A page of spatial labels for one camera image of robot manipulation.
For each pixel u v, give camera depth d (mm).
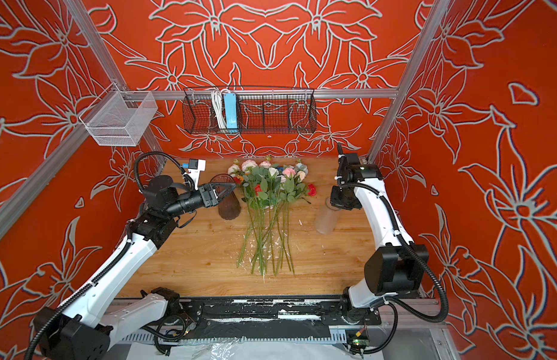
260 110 976
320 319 725
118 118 916
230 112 898
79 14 709
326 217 834
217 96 876
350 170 562
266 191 976
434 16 718
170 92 924
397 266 413
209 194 584
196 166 612
